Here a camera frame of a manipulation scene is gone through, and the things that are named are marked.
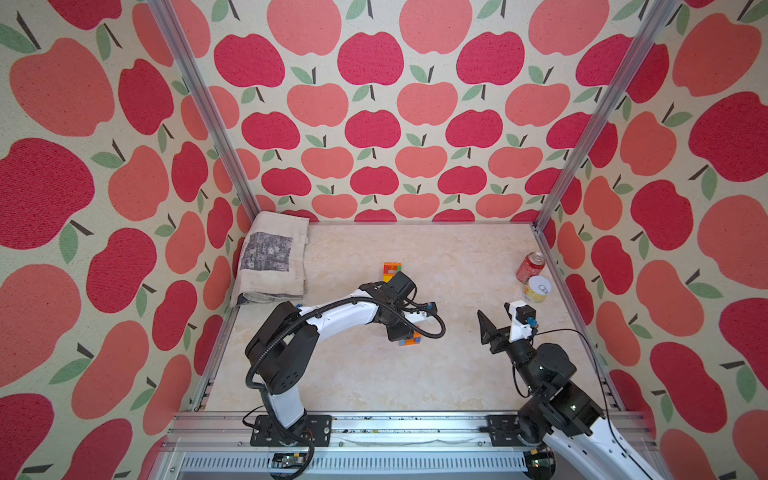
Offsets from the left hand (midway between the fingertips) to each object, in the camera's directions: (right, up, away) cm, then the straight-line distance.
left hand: (411, 334), depth 86 cm
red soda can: (+41, +19, +11) cm, 46 cm away
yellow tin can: (+42, +12, +10) cm, 45 cm away
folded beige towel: (-47, +21, +17) cm, 55 cm away
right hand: (+20, +8, -13) cm, 25 cm away
